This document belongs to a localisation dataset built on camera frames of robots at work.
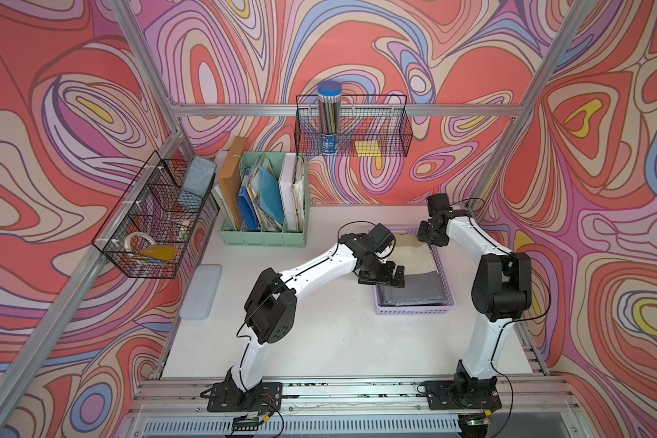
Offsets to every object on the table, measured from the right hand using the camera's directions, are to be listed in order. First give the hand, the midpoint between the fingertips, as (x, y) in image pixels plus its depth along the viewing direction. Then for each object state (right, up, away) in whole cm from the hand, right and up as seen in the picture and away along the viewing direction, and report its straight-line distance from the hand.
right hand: (428, 242), depth 98 cm
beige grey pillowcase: (-4, -13, -5) cm, 15 cm away
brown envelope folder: (-67, +20, -13) cm, 71 cm away
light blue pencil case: (-80, -18, -6) cm, 82 cm away
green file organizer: (-61, +1, +6) cm, 61 cm away
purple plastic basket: (-17, -21, -11) cm, 29 cm away
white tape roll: (-87, +3, -27) cm, 91 cm away
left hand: (-16, -12, -16) cm, 26 cm away
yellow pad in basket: (-79, -1, -30) cm, 84 cm away
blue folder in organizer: (-66, +12, 0) cm, 67 cm away
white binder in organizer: (-50, +18, -4) cm, 54 cm away
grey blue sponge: (-76, +19, -16) cm, 80 cm away
